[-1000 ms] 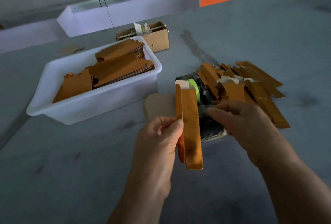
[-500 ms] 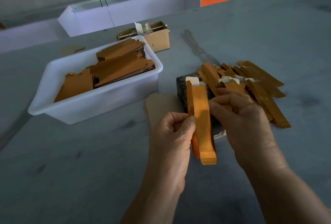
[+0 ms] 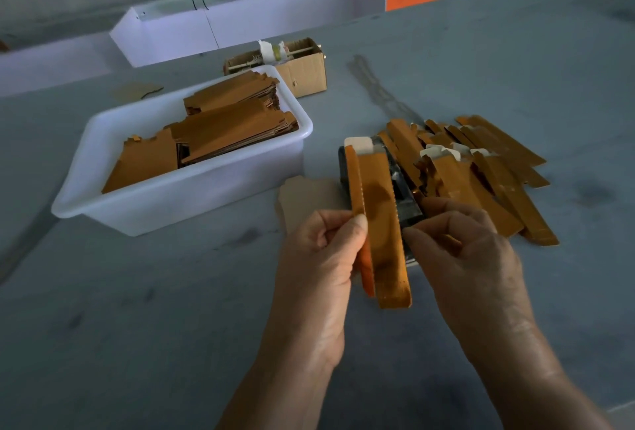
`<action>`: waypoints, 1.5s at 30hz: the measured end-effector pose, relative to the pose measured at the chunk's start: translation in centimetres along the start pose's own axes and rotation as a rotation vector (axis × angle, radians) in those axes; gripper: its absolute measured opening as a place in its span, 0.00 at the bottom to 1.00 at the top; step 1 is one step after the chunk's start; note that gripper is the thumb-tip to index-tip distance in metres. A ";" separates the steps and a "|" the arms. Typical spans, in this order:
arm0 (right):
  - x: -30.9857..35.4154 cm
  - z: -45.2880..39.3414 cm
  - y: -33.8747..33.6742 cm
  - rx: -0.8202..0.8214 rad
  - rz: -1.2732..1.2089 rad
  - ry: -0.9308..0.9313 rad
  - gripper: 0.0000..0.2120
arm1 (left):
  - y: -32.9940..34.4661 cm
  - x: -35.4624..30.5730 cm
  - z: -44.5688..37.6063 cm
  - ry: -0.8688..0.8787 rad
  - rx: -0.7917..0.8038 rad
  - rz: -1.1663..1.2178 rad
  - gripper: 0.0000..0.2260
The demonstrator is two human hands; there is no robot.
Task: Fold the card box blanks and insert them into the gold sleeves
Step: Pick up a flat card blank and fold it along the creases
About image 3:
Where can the gold carton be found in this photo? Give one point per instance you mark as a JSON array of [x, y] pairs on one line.
[[382, 231]]

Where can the gold cartons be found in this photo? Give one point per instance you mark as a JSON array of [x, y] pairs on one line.
[[233, 125]]

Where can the person's right hand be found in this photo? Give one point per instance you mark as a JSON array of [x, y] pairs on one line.
[[476, 281]]

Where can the pile of gold boxes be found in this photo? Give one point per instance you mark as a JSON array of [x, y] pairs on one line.
[[496, 172]]

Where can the person's left forearm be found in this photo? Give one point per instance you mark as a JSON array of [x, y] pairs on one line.
[[283, 395]]

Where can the black tape dispenser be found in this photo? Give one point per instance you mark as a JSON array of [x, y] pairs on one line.
[[405, 192]]

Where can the long white tray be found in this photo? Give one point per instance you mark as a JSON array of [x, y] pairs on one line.
[[298, 6], [55, 66]]

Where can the white plastic bin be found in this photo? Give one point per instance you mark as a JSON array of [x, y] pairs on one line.
[[179, 202]]

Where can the person's left hand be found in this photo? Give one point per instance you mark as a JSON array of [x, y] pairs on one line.
[[317, 291]]

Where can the pile of beige blanks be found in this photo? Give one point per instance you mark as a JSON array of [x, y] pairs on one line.
[[303, 199]]

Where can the small cardboard box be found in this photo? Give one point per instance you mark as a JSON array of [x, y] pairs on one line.
[[308, 75]]

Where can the person's right forearm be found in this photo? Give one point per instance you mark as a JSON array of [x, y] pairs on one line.
[[541, 390]]

